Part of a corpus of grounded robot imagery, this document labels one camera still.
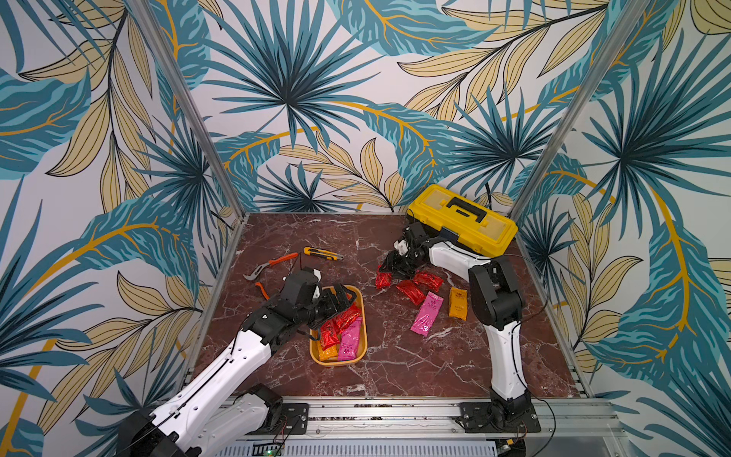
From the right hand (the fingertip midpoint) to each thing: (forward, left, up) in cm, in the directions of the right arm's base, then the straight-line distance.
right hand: (385, 270), depth 100 cm
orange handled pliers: (+2, +45, 0) cm, 45 cm away
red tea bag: (-4, +1, 0) cm, 4 cm away
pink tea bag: (-17, -12, 0) cm, 21 cm away
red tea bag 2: (-4, -15, 0) cm, 15 cm away
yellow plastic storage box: (-26, +22, 0) cm, 34 cm away
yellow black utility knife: (+9, +22, -1) cm, 24 cm away
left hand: (-21, +13, +14) cm, 28 cm away
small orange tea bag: (-28, +18, 0) cm, 34 cm away
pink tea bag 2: (-25, +12, +1) cm, 27 cm away
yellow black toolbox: (+8, -31, +14) cm, 35 cm away
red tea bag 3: (-8, -9, 0) cm, 12 cm away
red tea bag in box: (-24, +18, +4) cm, 30 cm away
